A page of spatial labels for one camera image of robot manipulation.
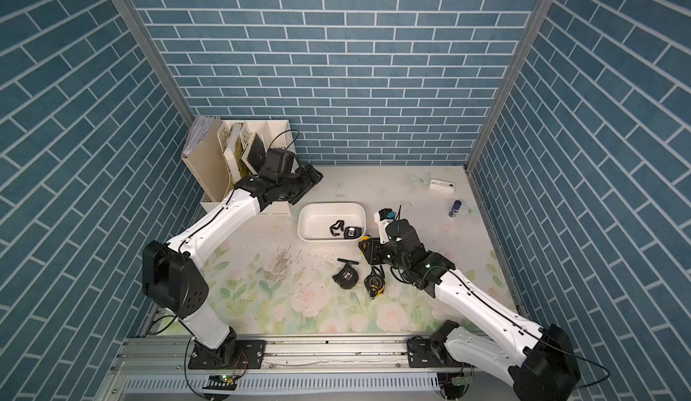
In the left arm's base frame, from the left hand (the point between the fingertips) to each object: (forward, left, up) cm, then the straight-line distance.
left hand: (324, 181), depth 84 cm
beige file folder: (+16, +45, -4) cm, 48 cm away
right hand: (-19, -12, -6) cm, 23 cm away
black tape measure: (-23, -8, -20) cm, 31 cm away
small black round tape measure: (-6, -9, -20) cm, 23 cm away
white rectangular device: (+17, -46, -21) cm, 54 cm away
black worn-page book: (+20, +29, -7) cm, 36 cm away
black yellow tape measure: (-24, -17, -21) cm, 36 cm away
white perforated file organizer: (+29, +23, -4) cm, 37 cm away
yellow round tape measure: (-18, -12, -5) cm, 22 cm away
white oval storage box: (+1, +5, -23) cm, 23 cm away
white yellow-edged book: (+11, +31, +1) cm, 33 cm away
